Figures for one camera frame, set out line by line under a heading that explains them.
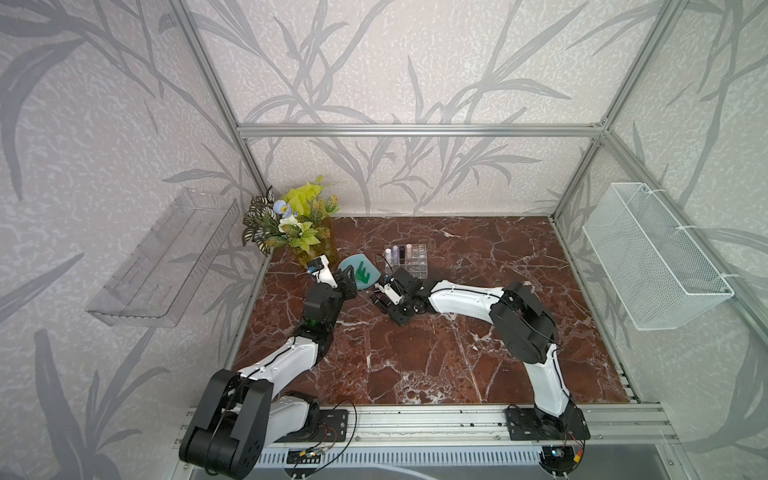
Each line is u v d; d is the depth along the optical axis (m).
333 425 0.74
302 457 0.70
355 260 1.07
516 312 0.57
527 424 0.74
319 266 0.74
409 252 0.99
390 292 0.78
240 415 0.41
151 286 0.64
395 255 1.01
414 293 0.72
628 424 0.75
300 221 0.89
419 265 1.02
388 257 1.01
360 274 1.03
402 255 1.01
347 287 0.75
